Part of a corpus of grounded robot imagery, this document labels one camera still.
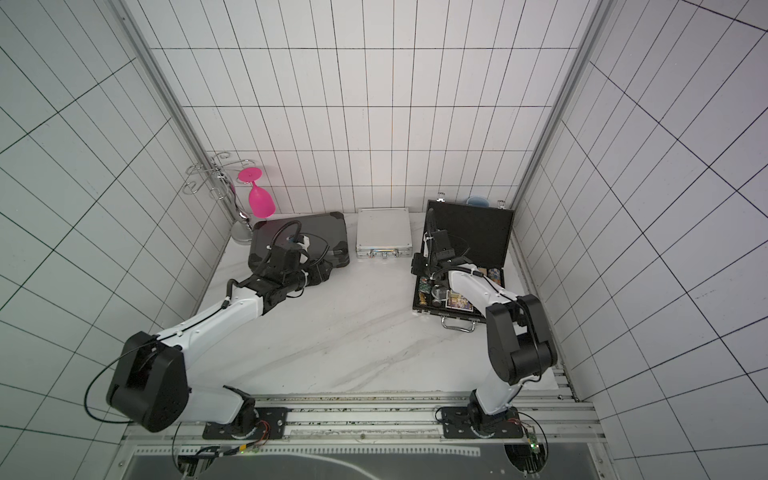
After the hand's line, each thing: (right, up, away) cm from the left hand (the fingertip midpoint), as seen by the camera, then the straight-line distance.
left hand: (323, 271), depth 87 cm
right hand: (+29, +4, +7) cm, 30 cm away
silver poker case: (+18, +12, +20) cm, 29 cm away
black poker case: (+35, -9, +7) cm, 36 cm away
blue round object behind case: (+55, +24, +26) cm, 66 cm away
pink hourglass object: (-25, +23, +13) cm, 36 cm away
